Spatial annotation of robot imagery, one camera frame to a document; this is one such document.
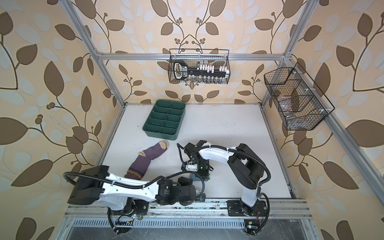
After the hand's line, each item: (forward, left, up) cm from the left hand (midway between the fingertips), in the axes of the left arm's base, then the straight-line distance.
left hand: (192, 184), depth 77 cm
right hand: (+6, -6, -5) cm, 10 cm away
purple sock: (+10, +33, -7) cm, 35 cm away
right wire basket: (+31, -53, +28) cm, 68 cm away
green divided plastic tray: (+42, +21, 0) cm, 47 cm away
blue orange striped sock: (+3, -1, -1) cm, 3 cm away
